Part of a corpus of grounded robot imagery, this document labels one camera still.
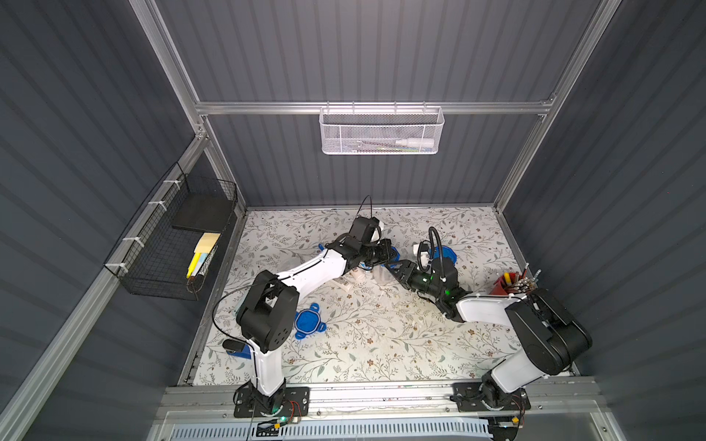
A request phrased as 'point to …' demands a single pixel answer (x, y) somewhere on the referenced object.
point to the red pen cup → (514, 283)
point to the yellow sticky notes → (202, 248)
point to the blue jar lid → (307, 322)
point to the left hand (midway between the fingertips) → (405, 259)
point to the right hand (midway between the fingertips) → (390, 267)
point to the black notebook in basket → (204, 212)
